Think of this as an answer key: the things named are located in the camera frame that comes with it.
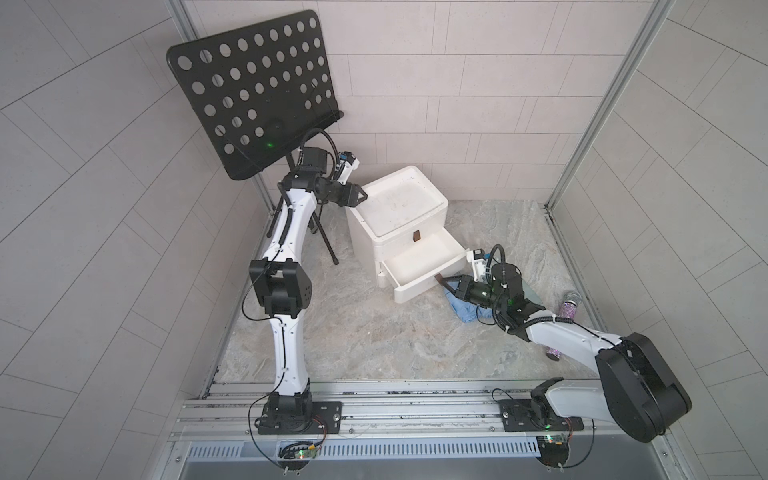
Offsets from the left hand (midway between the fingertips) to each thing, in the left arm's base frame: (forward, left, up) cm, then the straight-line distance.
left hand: (363, 189), depth 89 cm
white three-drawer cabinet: (-15, -12, -1) cm, 19 cm away
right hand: (-26, -23, -11) cm, 36 cm away
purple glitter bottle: (-26, -63, -19) cm, 71 cm away
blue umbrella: (-30, -31, -21) cm, 47 cm away
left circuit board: (-63, +12, -23) cm, 68 cm away
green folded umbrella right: (-23, -52, -21) cm, 61 cm away
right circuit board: (-62, -47, -25) cm, 82 cm away
